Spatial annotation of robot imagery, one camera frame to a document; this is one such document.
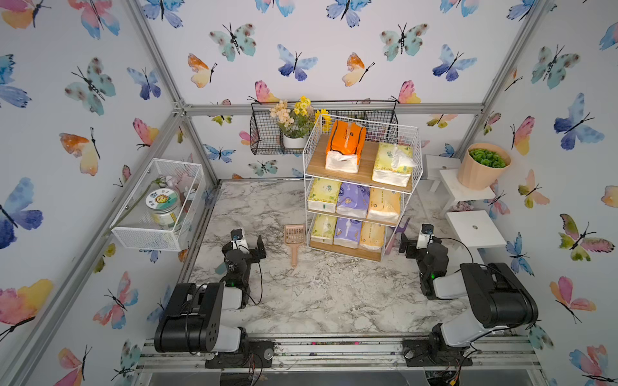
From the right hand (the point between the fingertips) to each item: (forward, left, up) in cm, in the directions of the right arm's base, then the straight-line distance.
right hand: (419, 232), depth 92 cm
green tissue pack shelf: (-1, +36, +20) cm, 41 cm away
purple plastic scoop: (+7, +5, -10) cm, 13 cm away
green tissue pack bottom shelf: (+1, +36, -3) cm, 36 cm away
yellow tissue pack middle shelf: (-5, +18, +21) cm, 28 cm away
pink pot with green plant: (+10, -14, +25) cm, 30 cm away
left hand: (-5, +63, +1) cm, 64 cm away
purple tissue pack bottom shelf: (-1, +27, -2) cm, 27 cm away
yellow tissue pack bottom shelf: (0, +17, -4) cm, 18 cm away
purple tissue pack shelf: (-2, +27, +19) cm, 33 cm away
